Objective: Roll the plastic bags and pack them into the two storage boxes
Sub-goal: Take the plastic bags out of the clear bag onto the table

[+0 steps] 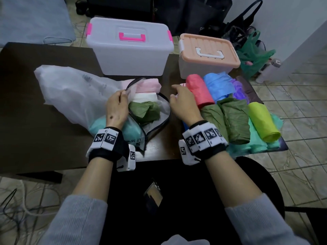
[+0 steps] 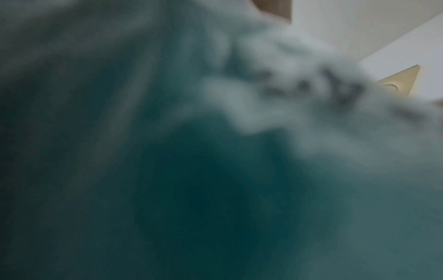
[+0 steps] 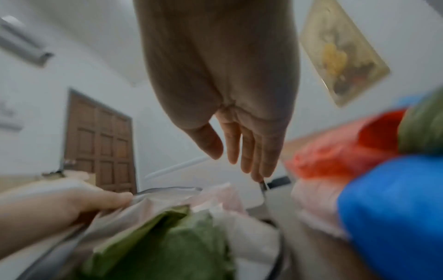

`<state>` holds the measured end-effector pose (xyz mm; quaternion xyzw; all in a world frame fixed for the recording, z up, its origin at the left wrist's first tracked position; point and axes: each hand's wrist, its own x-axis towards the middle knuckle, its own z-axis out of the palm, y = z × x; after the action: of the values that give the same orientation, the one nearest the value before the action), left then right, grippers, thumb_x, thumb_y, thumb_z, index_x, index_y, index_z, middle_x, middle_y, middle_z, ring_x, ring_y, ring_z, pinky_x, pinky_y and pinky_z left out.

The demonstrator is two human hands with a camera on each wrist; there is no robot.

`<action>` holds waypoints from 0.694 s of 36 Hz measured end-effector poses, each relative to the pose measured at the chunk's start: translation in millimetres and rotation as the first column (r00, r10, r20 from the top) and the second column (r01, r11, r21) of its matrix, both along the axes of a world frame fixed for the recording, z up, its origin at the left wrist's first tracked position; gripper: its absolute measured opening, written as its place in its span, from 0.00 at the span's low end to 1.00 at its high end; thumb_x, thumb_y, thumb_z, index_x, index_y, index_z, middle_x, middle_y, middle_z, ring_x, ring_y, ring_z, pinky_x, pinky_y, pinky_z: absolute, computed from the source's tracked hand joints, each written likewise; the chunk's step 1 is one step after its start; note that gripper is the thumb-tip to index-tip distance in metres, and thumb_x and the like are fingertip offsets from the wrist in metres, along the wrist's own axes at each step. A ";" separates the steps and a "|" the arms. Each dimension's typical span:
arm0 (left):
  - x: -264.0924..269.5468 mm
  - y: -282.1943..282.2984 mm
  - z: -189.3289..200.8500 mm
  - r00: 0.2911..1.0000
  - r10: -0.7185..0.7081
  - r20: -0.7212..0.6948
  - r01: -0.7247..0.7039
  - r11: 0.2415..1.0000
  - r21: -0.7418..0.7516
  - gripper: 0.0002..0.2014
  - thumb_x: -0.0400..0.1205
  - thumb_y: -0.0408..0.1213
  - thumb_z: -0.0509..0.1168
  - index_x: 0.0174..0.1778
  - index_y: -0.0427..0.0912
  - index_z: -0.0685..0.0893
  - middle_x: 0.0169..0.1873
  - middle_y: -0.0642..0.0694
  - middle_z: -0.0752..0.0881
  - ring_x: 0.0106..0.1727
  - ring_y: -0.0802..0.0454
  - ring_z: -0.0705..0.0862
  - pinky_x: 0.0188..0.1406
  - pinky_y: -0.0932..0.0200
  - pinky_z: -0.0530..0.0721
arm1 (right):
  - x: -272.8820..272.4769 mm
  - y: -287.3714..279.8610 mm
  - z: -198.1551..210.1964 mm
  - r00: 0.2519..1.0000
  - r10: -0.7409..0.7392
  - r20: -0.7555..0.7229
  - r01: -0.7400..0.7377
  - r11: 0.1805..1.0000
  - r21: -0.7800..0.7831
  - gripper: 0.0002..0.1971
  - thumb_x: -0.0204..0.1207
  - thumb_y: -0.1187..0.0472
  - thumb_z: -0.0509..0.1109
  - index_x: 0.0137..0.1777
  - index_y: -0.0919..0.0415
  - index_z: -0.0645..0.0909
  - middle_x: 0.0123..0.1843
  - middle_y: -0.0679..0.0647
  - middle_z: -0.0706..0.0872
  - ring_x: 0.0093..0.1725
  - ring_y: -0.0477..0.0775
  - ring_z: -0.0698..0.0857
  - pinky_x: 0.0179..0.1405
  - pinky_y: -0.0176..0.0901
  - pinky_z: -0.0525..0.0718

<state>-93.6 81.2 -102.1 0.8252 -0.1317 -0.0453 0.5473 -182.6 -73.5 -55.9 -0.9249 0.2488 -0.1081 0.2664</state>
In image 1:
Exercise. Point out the person's right hand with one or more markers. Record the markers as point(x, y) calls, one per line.
point(185, 107)

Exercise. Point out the person's left hand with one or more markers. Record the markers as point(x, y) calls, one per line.
point(116, 112)

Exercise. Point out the red plastic bag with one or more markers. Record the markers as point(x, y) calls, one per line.
point(200, 91)

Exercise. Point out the teal bag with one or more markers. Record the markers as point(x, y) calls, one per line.
point(132, 132)

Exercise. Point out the white bag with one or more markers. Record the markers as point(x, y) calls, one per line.
point(144, 97)

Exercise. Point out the translucent zipper bag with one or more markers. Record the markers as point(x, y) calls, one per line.
point(71, 94)

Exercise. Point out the purple bag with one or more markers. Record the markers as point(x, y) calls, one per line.
point(238, 91)

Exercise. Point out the small clear plastic bin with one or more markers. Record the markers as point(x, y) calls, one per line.
point(209, 45)

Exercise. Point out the brown bag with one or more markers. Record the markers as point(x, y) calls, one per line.
point(249, 89)

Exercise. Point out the yellow-green bag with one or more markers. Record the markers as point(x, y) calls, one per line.
point(264, 122)

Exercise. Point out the person's left forearm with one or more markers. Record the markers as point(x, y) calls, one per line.
point(89, 191)

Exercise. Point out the person's right forearm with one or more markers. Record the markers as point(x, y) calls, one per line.
point(235, 186)

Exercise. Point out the person's black trousers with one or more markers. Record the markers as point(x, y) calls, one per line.
point(184, 196)

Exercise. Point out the black left wristband with markers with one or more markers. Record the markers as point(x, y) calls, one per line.
point(112, 150)

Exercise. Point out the black wristband with markers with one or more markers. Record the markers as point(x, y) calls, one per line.
point(207, 147)
point(112, 150)

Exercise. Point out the black right wristband with markers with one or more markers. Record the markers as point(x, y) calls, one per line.
point(207, 147)

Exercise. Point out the green plastic bag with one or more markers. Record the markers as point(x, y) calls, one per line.
point(253, 58)

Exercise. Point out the dark patterned bag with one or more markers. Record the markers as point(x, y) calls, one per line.
point(237, 30)

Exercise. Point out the black smartphone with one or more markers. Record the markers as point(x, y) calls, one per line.
point(153, 197)

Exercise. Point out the black chair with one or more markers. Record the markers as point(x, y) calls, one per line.
point(120, 7)

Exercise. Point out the black round stool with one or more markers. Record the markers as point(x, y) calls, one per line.
point(265, 181)

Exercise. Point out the pair of black shoes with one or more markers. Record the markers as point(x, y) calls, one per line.
point(80, 7)

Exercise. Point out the blue-grey floor mat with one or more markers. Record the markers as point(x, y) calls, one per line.
point(33, 20)

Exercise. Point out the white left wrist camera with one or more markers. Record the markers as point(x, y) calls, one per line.
point(127, 163)

